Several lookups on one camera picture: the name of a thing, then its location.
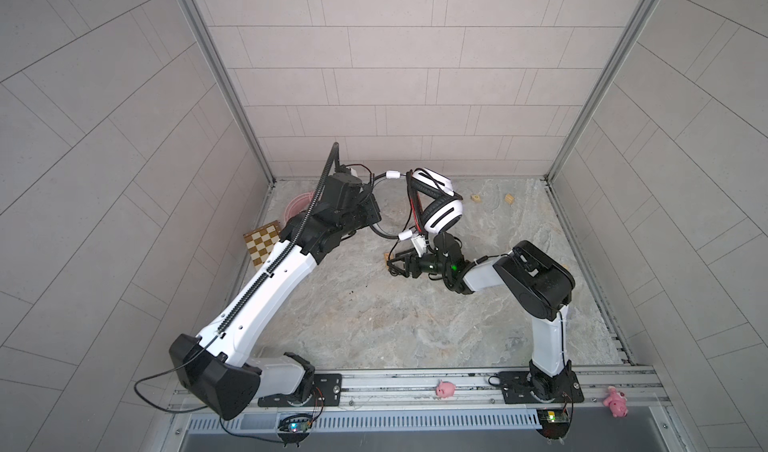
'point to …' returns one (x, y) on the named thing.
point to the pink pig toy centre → (445, 389)
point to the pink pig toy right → (617, 401)
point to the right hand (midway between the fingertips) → (393, 262)
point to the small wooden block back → (476, 198)
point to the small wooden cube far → (509, 199)
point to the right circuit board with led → (555, 422)
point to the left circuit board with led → (295, 427)
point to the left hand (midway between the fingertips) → (388, 202)
